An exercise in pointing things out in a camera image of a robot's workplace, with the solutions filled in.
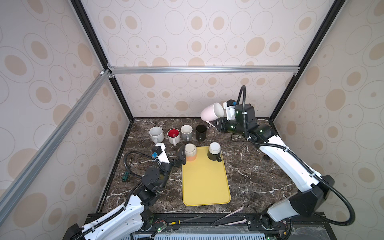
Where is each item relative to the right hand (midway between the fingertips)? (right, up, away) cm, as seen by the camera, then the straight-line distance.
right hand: (213, 122), depth 72 cm
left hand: (-16, -10, -5) cm, 19 cm away
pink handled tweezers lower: (+8, -50, +1) cm, 51 cm away
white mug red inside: (-24, -7, +33) cm, 42 cm away
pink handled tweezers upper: (+7, -47, +3) cm, 48 cm away
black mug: (-5, -6, +29) cm, 30 cm away
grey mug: (-15, -4, +31) cm, 35 cm away
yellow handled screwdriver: (-17, -49, +2) cm, 52 cm away
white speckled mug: (-35, -7, +30) cm, 47 cm away
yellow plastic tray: (-3, -34, +16) cm, 38 cm away
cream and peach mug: (-11, -17, +18) cm, 27 cm away
